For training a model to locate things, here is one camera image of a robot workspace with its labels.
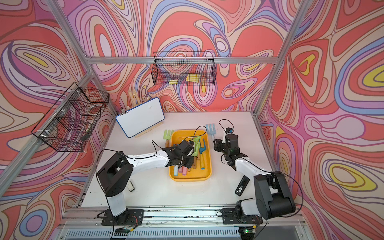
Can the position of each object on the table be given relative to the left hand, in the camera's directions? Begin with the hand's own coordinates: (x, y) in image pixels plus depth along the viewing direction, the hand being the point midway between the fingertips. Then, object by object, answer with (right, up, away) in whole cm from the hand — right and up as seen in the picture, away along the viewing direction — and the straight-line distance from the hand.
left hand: (194, 162), depth 89 cm
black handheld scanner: (+26, -11, -9) cm, 30 cm away
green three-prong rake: (+2, +9, +7) cm, 12 cm away
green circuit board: (-35, -29, -18) cm, 49 cm away
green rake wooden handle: (-19, +14, +16) cm, 28 cm away
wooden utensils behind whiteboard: (-37, +38, +3) cm, 53 cm away
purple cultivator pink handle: (-6, -4, -2) cm, 8 cm away
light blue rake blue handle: (+12, +18, +20) cm, 29 cm away
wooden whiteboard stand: (-39, +15, +14) cm, 44 cm away
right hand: (+14, +10, +3) cm, 18 cm away
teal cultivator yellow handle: (+6, +6, +9) cm, 12 cm away
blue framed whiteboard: (-33, +26, +1) cm, 42 cm away
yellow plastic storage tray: (+5, -5, 0) cm, 7 cm away
